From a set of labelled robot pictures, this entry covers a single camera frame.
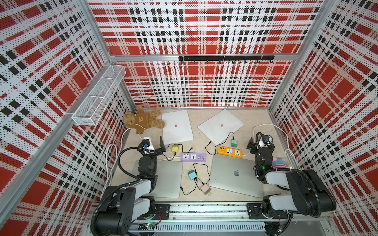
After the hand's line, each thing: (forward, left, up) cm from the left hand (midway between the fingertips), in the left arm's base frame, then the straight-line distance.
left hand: (155, 137), depth 84 cm
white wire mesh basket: (+20, +45, +3) cm, 50 cm away
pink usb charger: (-25, -29, -14) cm, 41 cm away
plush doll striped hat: (-13, -71, -9) cm, 72 cm away
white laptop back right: (+23, -43, -20) cm, 52 cm away
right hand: (+2, -64, -5) cm, 64 cm away
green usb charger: (+5, -50, -16) cm, 52 cm away
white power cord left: (-9, +24, -14) cm, 29 cm away
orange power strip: (-2, -45, -14) cm, 48 cm away
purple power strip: (-6, -22, -14) cm, 27 cm away
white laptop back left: (+20, -10, -18) cm, 29 cm away
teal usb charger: (-17, -21, -14) cm, 31 cm away
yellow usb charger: (0, -9, -15) cm, 18 cm away
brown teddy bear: (+21, +16, -9) cm, 28 cm away
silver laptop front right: (-16, -47, -16) cm, 52 cm away
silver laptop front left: (-17, -7, -20) cm, 27 cm away
